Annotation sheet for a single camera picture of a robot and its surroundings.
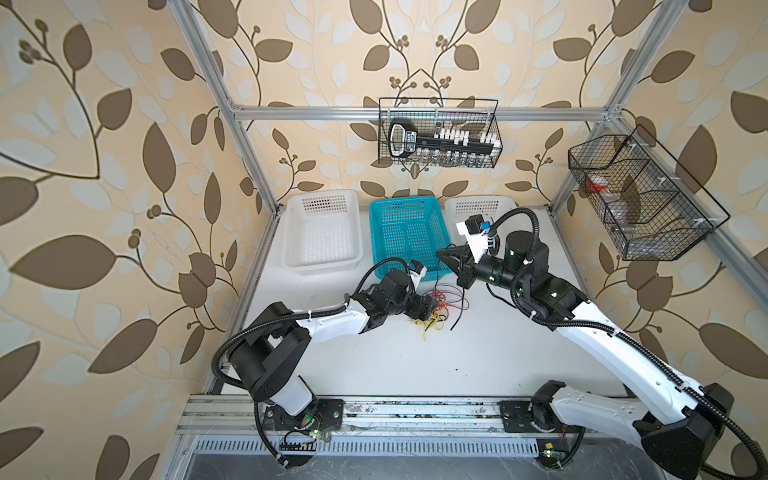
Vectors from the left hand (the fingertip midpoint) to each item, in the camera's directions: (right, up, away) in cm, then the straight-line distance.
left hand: (431, 296), depth 84 cm
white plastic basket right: (+14, +28, +27) cm, 42 cm away
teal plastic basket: (-5, +21, +31) cm, 38 cm away
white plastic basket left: (-39, +19, +30) cm, 52 cm away
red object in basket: (+45, +32, -4) cm, 55 cm away
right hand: (0, +13, -18) cm, 22 cm away
